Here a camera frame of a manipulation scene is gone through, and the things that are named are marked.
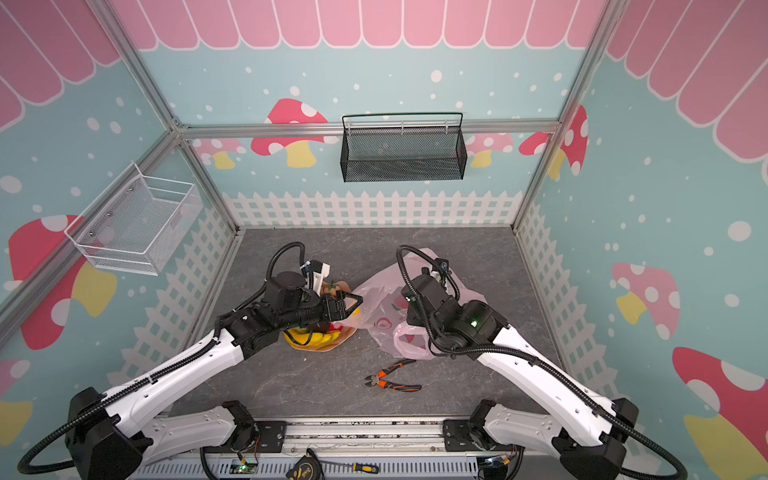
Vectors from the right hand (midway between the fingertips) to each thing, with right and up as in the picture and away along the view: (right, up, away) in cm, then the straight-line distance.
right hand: (416, 302), depth 71 cm
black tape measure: (-25, -38, -3) cm, 45 cm away
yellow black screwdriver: (-14, -38, -1) cm, 41 cm away
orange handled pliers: (-10, -23, +12) cm, 28 cm away
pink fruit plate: (-20, -12, +18) cm, 29 cm away
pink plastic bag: (-8, -6, +21) cm, 23 cm away
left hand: (-16, -2, +4) cm, 16 cm away
